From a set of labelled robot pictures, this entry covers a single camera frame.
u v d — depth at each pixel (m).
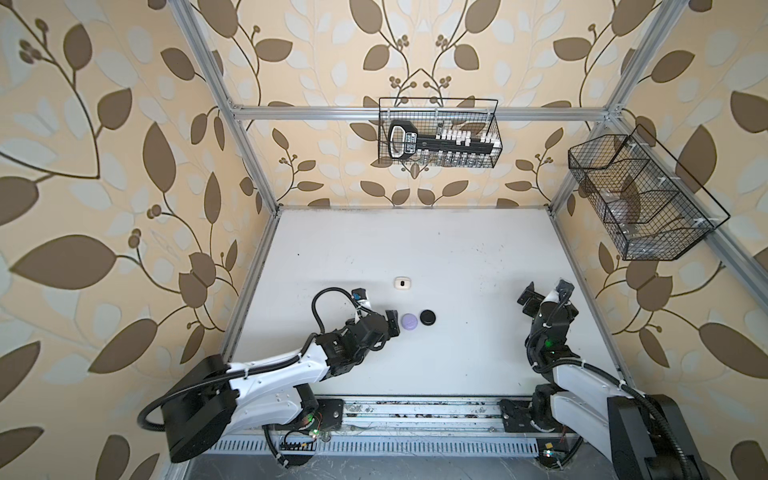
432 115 0.91
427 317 0.91
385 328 0.64
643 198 0.77
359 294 0.74
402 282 0.96
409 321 0.90
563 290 0.72
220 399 0.42
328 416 0.74
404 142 0.84
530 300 0.78
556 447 0.72
